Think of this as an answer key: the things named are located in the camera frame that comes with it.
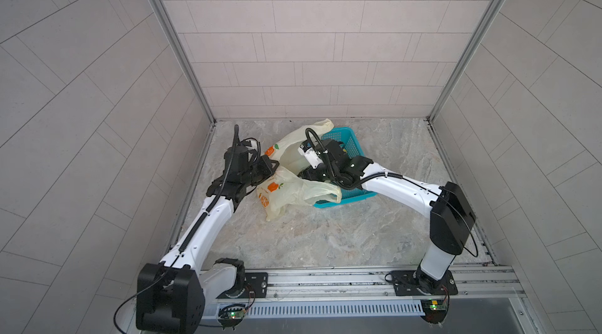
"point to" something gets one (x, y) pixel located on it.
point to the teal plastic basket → (347, 139)
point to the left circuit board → (231, 315)
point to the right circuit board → (435, 310)
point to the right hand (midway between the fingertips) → (302, 174)
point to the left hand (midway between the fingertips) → (284, 159)
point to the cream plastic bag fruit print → (285, 190)
